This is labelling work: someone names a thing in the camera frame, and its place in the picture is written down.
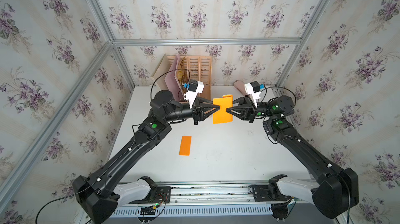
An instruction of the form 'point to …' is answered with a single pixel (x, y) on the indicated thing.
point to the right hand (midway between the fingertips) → (229, 111)
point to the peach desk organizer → (199, 68)
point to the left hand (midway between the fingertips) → (219, 109)
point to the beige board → (159, 75)
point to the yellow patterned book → (182, 73)
